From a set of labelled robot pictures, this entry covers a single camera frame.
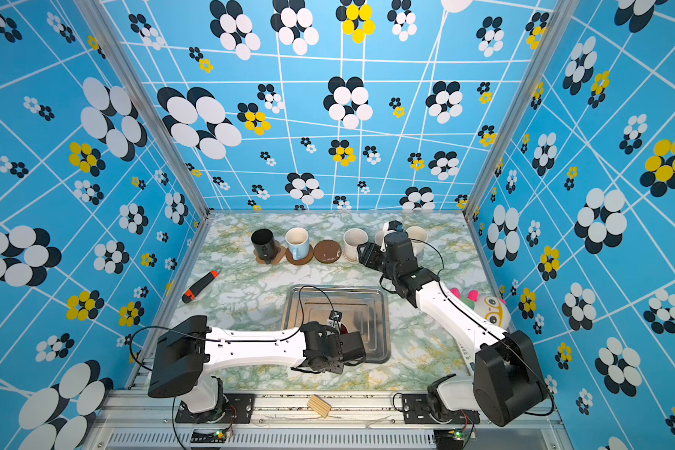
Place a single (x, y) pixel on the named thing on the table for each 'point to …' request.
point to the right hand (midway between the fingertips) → (366, 249)
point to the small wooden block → (320, 405)
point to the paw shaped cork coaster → (279, 254)
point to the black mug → (265, 246)
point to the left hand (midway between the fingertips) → (339, 362)
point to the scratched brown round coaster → (327, 251)
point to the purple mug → (379, 236)
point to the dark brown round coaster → (301, 262)
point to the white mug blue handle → (297, 239)
